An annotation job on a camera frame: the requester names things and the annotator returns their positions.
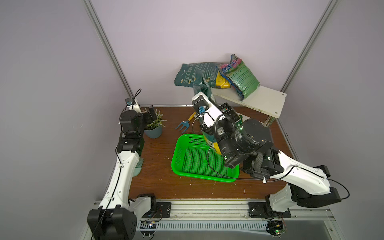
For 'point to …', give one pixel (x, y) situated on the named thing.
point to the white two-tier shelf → (267, 100)
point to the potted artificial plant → (154, 130)
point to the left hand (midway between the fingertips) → (145, 106)
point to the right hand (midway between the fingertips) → (218, 95)
